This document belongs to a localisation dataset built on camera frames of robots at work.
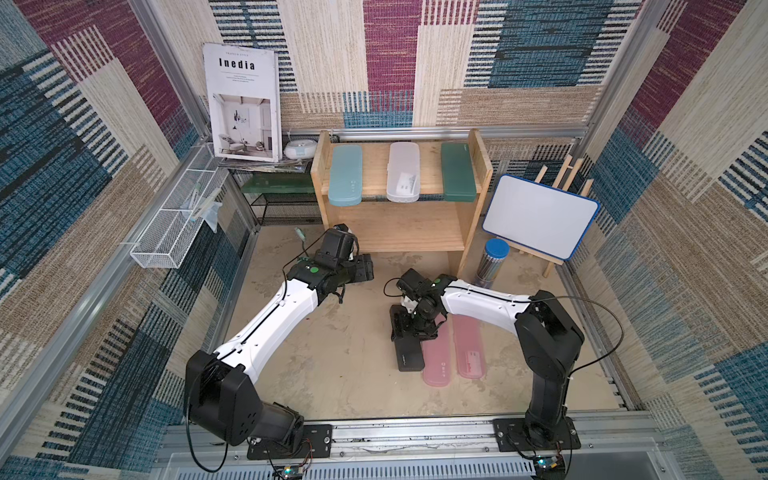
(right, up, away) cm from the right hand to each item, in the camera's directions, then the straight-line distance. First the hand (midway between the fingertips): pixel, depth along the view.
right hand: (400, 337), depth 86 cm
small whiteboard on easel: (+42, +34, +5) cm, 55 cm away
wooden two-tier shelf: (+9, +32, +5) cm, 34 cm away
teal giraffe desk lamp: (-28, +29, -1) cm, 40 cm away
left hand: (-11, +21, -4) cm, 24 cm away
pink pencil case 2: (+20, -1, +4) cm, 21 cm away
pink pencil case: (+10, -5, -1) cm, 11 cm away
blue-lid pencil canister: (+27, +24, 0) cm, 36 cm away
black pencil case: (+2, -2, -7) cm, 8 cm away
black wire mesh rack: (-45, +41, +33) cm, 69 cm away
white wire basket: (-62, +28, -5) cm, 69 cm away
